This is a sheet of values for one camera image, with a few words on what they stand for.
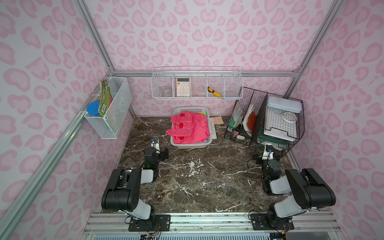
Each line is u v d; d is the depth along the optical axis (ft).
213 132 3.60
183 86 3.05
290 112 3.04
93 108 2.20
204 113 3.58
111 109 2.40
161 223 2.41
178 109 3.74
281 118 2.97
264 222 2.39
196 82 3.41
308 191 1.46
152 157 2.31
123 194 1.47
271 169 2.25
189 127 3.29
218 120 3.85
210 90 3.21
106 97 2.41
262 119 3.20
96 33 2.52
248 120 3.32
